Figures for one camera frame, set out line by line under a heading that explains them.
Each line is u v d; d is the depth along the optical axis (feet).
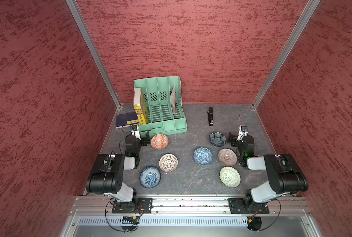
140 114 2.95
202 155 3.00
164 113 3.76
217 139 3.20
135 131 2.61
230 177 2.72
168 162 2.87
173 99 3.42
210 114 3.62
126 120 3.61
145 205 2.44
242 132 2.62
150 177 2.72
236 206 2.42
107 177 1.49
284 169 1.69
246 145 2.33
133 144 2.29
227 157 2.94
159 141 3.20
